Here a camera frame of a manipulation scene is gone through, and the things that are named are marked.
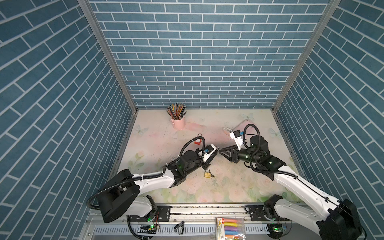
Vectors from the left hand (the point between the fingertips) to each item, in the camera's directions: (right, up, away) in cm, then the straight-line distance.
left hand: (214, 152), depth 78 cm
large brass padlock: (-3, -15, +9) cm, 18 cm away
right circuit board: (+28, -36, -8) cm, 46 cm away
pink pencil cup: (-23, +14, +28) cm, 39 cm away
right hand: (+2, +2, -4) cm, 5 cm away
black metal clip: (-17, -34, -7) cm, 39 cm away
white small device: (+12, +10, +28) cm, 32 cm away
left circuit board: (-33, -36, -7) cm, 49 cm away
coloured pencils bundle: (-24, +24, +26) cm, 43 cm away
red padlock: (-8, +3, +22) cm, 24 cm away
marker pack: (+7, -35, -8) cm, 36 cm away
